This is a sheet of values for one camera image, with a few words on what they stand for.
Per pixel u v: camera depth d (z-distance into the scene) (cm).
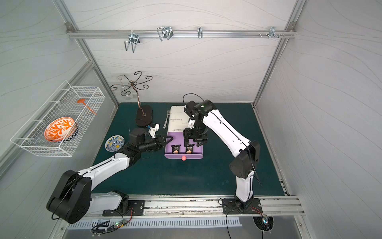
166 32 76
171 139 80
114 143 96
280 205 77
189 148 78
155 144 73
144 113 111
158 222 70
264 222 71
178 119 82
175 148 78
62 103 70
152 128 78
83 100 79
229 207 74
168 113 115
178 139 80
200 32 72
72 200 41
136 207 74
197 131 63
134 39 78
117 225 68
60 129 64
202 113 52
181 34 79
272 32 77
